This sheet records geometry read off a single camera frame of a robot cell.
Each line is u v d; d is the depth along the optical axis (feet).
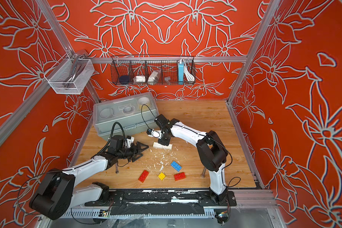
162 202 2.39
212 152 1.60
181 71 2.80
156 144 3.02
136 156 2.58
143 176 2.60
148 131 2.61
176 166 2.73
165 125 2.25
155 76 3.02
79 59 2.82
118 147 2.29
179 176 2.60
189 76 2.95
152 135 2.54
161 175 2.60
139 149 2.48
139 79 2.85
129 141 2.69
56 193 1.36
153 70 3.26
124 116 2.83
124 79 3.17
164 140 2.65
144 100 3.10
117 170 2.73
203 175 2.67
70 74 2.73
